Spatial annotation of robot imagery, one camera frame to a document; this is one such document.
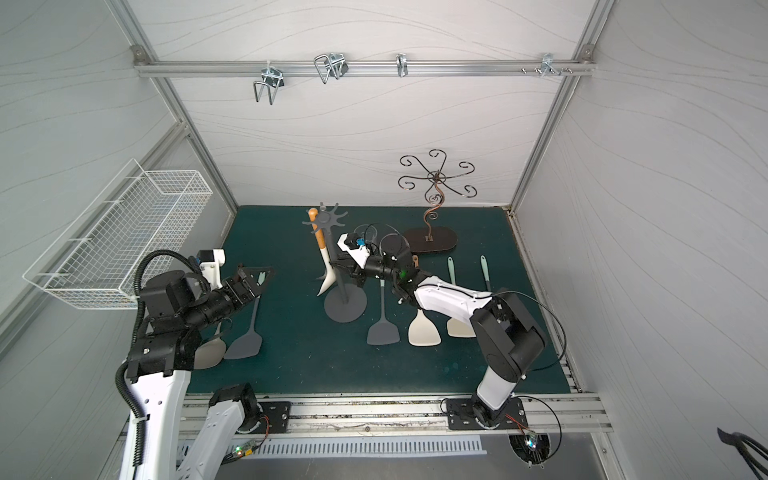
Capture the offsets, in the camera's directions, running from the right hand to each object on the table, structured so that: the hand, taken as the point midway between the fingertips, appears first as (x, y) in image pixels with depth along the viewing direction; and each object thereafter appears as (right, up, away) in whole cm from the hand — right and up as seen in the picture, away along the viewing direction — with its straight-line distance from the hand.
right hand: (334, 254), depth 77 cm
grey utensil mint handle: (+12, -23, +9) cm, 28 cm away
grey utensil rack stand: (0, -17, +16) cm, 23 cm away
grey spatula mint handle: (+48, -7, +24) cm, 54 cm away
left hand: (-13, -5, -11) cm, 18 cm away
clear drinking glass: (+6, +7, +30) cm, 31 cm away
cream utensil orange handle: (-2, -4, +2) cm, 5 cm away
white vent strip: (+19, -46, -7) cm, 50 cm away
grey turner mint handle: (-25, -26, +7) cm, 37 cm away
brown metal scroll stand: (+34, +4, +33) cm, 48 cm away
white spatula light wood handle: (+25, -24, +10) cm, 36 cm away
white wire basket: (-49, +1, -12) cm, 50 cm away
